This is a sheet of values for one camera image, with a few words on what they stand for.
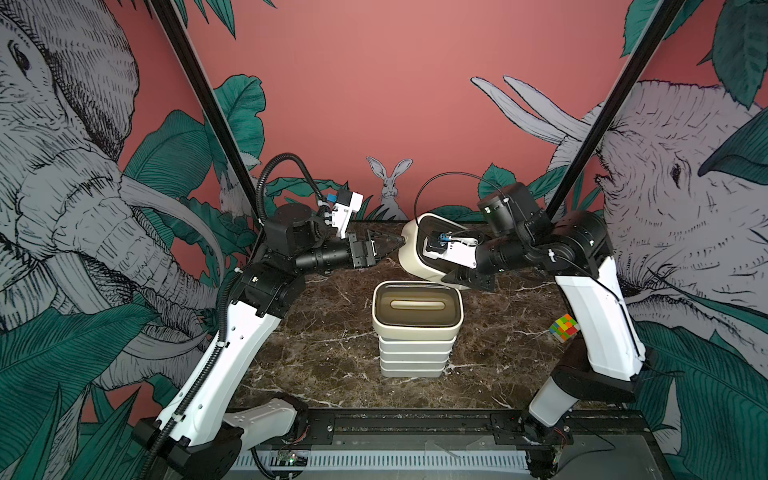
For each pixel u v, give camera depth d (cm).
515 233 39
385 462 70
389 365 77
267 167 40
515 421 75
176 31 72
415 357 73
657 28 72
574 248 35
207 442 37
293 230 42
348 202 52
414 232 55
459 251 47
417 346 66
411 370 78
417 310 64
